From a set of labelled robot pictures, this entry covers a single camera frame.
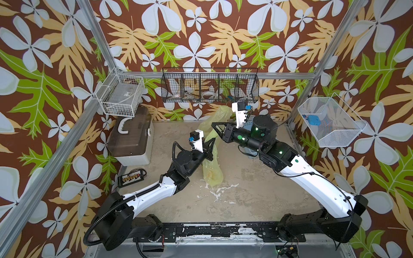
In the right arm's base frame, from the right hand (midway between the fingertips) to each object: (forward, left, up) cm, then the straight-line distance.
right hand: (212, 124), depth 59 cm
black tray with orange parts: (-1, +44, -42) cm, 61 cm away
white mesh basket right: (+16, -63, -16) cm, 67 cm away
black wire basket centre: (+46, 0, -12) cm, 47 cm away
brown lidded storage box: (+16, +47, -31) cm, 59 cm away
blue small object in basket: (+20, -55, -17) cm, 61 cm away
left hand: (+4, -1, -12) cm, 13 cm away
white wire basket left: (+32, +49, -9) cm, 59 cm away
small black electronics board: (-35, -35, -49) cm, 70 cm away
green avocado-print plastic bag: (-4, -1, -31) cm, 31 cm away
